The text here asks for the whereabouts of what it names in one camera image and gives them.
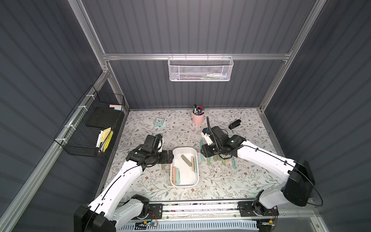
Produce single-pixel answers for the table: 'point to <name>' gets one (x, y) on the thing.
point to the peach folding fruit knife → (174, 175)
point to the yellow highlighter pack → (106, 142)
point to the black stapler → (235, 124)
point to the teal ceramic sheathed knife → (234, 162)
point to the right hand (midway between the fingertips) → (205, 150)
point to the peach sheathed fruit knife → (192, 162)
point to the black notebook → (103, 117)
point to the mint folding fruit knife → (178, 176)
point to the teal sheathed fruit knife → (195, 164)
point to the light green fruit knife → (223, 161)
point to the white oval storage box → (184, 171)
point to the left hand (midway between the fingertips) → (165, 156)
